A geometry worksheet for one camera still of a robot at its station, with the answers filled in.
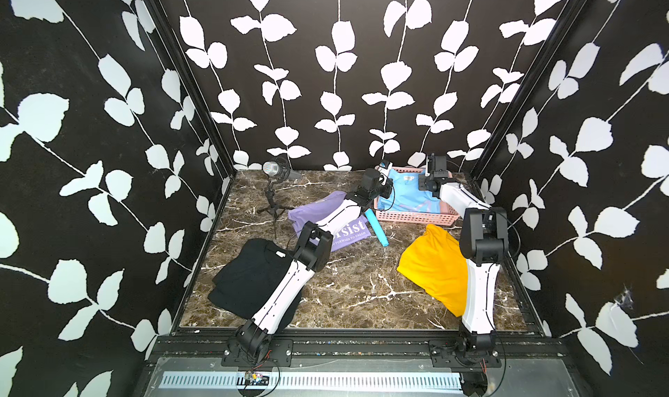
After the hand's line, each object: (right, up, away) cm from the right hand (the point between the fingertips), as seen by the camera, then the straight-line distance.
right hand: (428, 172), depth 107 cm
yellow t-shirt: (-2, -34, -14) cm, 36 cm away
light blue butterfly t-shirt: (-10, -10, -2) cm, 14 cm away
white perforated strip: (-76, -61, -37) cm, 104 cm away
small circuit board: (-61, -61, -36) cm, 93 cm away
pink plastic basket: (+4, -18, -9) cm, 20 cm away
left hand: (-15, -1, -2) cm, 15 cm away
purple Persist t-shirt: (-52, -19, -3) cm, 55 cm away
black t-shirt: (-70, -40, -15) cm, 82 cm away
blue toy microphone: (-22, -23, -6) cm, 32 cm away
